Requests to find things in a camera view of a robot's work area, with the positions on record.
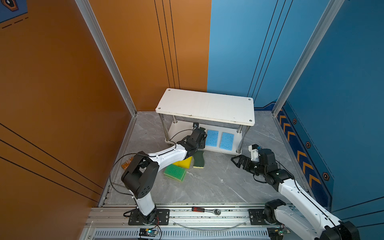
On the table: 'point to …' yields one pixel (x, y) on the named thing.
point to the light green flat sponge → (175, 172)
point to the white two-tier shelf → (224, 117)
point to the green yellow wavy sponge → (199, 161)
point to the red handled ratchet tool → (215, 211)
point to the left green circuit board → (151, 232)
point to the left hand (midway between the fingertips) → (199, 137)
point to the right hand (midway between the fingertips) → (235, 162)
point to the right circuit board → (277, 233)
